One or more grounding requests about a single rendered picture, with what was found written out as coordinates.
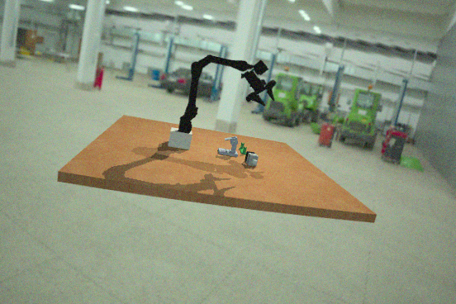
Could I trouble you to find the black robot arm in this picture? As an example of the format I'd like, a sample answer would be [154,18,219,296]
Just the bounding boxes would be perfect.
[178,55,268,134]

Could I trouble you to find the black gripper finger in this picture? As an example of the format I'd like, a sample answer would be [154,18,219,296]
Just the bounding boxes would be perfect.
[267,88,275,100]
[252,95,266,106]

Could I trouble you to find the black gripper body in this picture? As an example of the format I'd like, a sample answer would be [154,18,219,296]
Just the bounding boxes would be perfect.
[246,78,276,102]

